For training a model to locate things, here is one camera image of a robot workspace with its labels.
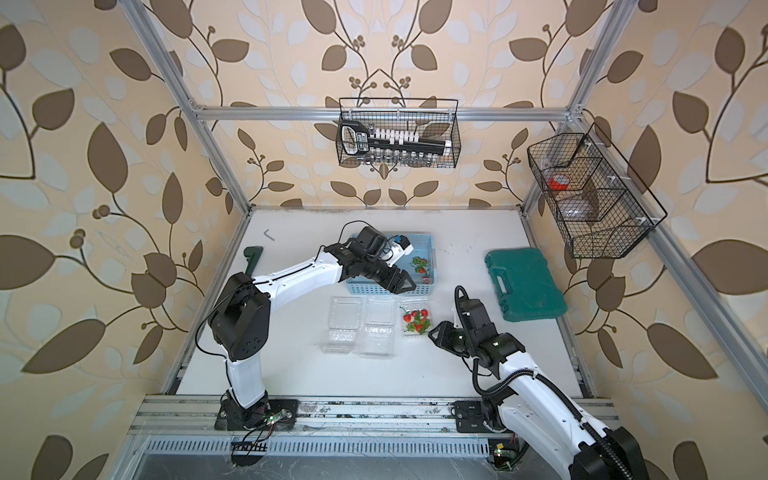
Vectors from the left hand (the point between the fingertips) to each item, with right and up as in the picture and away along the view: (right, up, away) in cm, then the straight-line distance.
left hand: (406, 278), depth 84 cm
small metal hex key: (-52, +12, +30) cm, 61 cm away
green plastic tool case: (+38, -4, +10) cm, 39 cm away
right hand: (+8, -16, -1) cm, 18 cm away
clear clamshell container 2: (-8, -19, +5) cm, 21 cm away
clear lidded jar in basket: (+42, +19, -11) cm, 47 cm away
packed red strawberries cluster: (+4, -14, +7) cm, 16 cm away
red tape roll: (+42, +27, -3) cm, 50 cm away
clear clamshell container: (-19, -15, +8) cm, 25 cm away
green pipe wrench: (-54, +6, +21) cm, 58 cm away
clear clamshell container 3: (+3, -8, +5) cm, 10 cm away
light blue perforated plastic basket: (+8, +8, +23) cm, 26 cm away
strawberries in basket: (+6, +1, +18) cm, 19 cm away
